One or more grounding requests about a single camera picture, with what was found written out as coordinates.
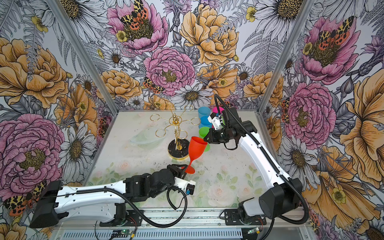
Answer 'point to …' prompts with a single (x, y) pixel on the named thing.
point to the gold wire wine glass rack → (178, 147)
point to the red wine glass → (196, 147)
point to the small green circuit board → (123, 231)
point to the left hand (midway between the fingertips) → (182, 167)
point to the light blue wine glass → (204, 111)
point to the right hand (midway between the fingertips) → (205, 143)
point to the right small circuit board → (254, 230)
